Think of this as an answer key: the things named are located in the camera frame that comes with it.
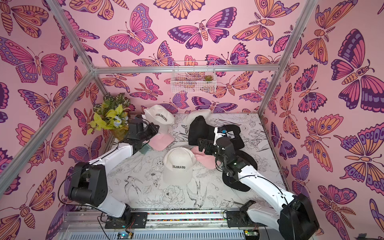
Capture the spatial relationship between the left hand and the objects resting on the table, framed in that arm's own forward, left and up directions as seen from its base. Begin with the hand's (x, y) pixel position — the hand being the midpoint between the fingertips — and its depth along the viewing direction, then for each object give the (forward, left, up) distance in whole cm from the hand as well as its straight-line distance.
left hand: (162, 124), depth 90 cm
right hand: (-13, -26, +3) cm, 29 cm away
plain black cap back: (+3, -23, -8) cm, 24 cm away
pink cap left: (-3, +3, -14) cm, 15 cm away
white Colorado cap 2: (-20, -11, -12) cm, 25 cm away
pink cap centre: (-16, -27, -16) cm, 35 cm away
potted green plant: (+3, +29, +6) cm, 30 cm away
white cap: (+20, -15, -14) cm, 29 cm away
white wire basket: (+26, -19, +16) cm, 36 cm away
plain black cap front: (-39, -36, +11) cm, 54 cm away
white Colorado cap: (+6, +2, +2) cm, 7 cm away
